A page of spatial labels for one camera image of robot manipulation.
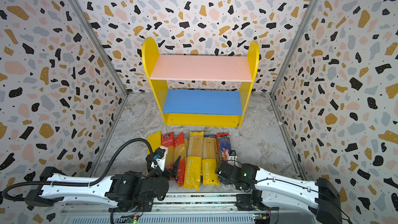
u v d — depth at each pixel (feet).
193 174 2.50
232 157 2.35
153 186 1.54
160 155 1.82
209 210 2.39
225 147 2.79
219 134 3.19
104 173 1.50
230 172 1.92
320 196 1.40
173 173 2.02
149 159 2.05
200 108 3.06
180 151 2.75
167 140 3.03
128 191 1.60
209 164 2.67
